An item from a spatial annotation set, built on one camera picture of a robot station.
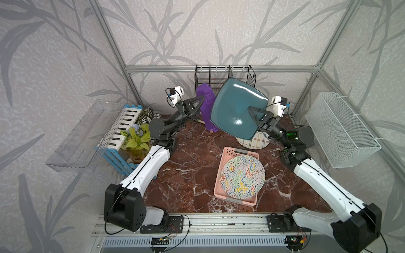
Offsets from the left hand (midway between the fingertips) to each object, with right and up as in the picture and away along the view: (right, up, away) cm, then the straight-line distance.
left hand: (206, 103), depth 55 cm
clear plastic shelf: (-53, -19, +8) cm, 57 cm away
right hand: (+15, -3, -1) cm, 15 cm away
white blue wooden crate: (-44, -18, +14) cm, 50 cm away
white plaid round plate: (+34, -18, +50) cm, 62 cm away
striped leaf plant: (-32, -2, +27) cm, 42 cm away
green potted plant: (-35, -17, +20) cm, 43 cm away
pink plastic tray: (+11, -25, +41) cm, 49 cm away
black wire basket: (+4, +25, +46) cm, 53 cm away
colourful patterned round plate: (+18, -36, +29) cm, 50 cm away
